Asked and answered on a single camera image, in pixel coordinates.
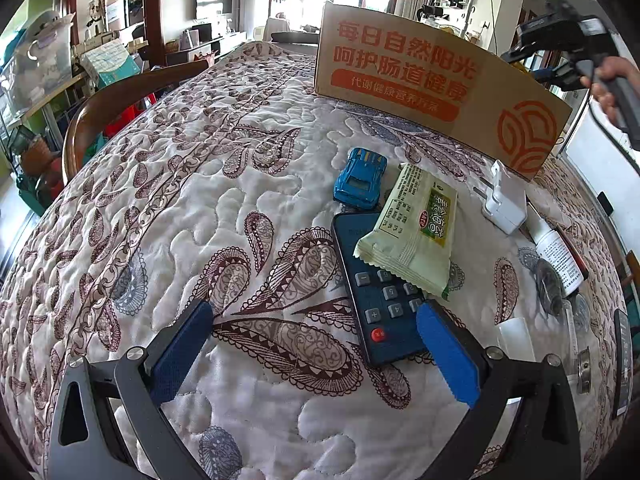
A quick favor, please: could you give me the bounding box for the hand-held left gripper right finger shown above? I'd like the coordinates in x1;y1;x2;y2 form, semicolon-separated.
416;301;583;480

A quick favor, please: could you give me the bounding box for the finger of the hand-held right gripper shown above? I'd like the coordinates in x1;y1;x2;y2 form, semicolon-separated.
531;61;577;90
500;44;540;64

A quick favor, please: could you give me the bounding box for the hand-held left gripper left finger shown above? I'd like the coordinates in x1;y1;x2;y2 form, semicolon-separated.
47;301;215;480

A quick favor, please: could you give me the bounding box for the black remote control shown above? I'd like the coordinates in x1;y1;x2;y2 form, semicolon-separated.
331;211;437;367

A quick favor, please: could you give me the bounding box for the orange print cardboard box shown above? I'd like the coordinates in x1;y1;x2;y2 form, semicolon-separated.
314;1;573;182

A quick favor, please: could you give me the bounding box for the person's right hand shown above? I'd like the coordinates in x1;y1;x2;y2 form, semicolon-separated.
579;54;640;127

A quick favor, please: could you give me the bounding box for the paisley quilted blanket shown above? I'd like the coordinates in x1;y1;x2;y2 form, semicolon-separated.
0;40;632;480

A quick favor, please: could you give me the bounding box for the green snack packet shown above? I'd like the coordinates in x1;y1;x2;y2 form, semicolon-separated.
354;162;459;301

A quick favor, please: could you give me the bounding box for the white charger plug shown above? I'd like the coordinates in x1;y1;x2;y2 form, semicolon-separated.
474;160;529;235

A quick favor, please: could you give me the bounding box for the metal sink strainer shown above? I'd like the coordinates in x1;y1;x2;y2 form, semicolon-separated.
574;350;593;397

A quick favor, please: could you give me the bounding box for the white labelled bottle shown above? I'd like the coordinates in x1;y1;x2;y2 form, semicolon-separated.
525;202;585;295

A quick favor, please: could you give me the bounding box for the black smartphone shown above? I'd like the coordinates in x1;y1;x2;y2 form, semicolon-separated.
612;309;632;420

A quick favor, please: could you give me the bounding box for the blue toy car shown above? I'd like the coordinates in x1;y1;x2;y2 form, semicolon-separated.
333;147;388;209

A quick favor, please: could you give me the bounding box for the curved wooden chair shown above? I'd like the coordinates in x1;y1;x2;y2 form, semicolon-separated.
62;57;210;182

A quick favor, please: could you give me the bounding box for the teal cardboard box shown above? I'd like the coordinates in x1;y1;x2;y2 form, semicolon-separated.
80;42;142;89

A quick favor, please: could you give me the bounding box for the clear plastic storage bin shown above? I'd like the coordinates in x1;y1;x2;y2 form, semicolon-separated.
0;10;77;107

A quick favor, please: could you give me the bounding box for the black camera on tripod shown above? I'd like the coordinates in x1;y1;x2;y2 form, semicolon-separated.
417;0;469;22

